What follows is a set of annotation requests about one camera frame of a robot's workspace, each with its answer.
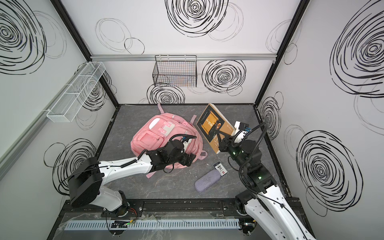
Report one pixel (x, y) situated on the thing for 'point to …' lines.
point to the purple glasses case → (207, 180)
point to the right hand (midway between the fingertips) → (215, 133)
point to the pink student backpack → (151, 131)
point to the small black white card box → (220, 168)
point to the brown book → (211, 123)
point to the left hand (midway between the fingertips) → (192, 153)
